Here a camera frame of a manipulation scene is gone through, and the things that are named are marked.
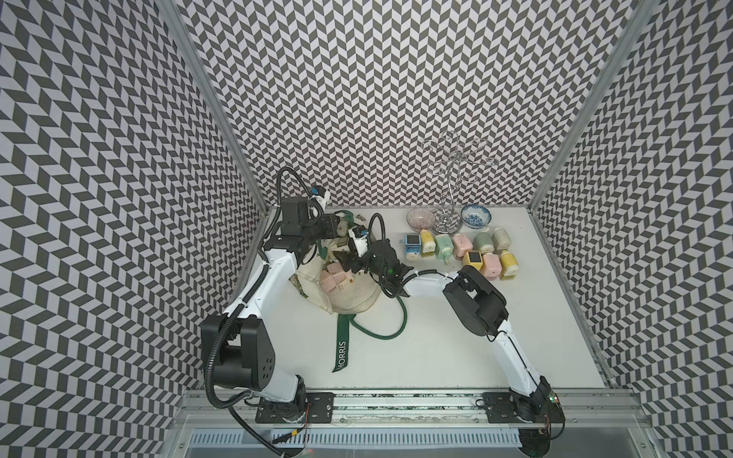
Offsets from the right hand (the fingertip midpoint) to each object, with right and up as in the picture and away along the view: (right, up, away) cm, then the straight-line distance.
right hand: (342, 249), depth 93 cm
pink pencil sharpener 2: (+49, -6, 0) cm, 50 cm away
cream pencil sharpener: (+55, +3, +6) cm, 56 cm away
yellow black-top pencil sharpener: (+44, -3, +1) cm, 44 cm away
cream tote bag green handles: (+4, -15, +1) cm, 16 cm away
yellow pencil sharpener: (+55, -6, 0) cm, 56 cm away
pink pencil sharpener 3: (-4, -9, -2) cm, 10 cm away
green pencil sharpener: (+49, +2, +6) cm, 49 cm away
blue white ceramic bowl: (+50, +12, +19) cm, 55 cm away
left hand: (0, +9, -9) cm, 13 cm away
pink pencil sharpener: (+41, +1, +5) cm, 41 cm away
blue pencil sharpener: (+24, 0, +9) cm, 26 cm away
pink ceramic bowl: (+28, +11, +19) cm, 36 cm away
